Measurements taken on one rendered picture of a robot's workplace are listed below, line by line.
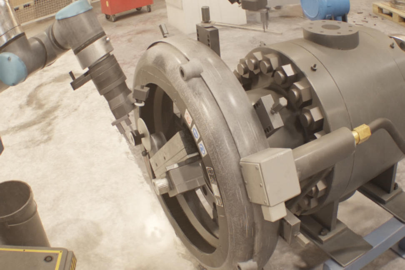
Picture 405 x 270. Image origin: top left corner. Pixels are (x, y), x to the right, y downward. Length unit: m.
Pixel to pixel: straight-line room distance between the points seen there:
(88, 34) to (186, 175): 0.43
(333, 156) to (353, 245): 0.57
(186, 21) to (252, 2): 4.02
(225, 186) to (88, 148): 2.00
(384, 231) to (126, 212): 1.31
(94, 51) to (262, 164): 0.44
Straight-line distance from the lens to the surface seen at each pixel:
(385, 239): 1.60
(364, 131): 1.15
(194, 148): 1.15
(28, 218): 1.88
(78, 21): 1.04
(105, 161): 2.77
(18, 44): 1.03
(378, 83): 1.44
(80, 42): 1.04
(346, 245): 1.55
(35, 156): 3.06
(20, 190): 2.06
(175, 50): 1.20
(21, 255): 1.65
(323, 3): 1.70
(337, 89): 1.32
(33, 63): 1.04
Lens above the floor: 1.31
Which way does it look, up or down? 25 degrees down
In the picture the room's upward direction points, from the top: 7 degrees counter-clockwise
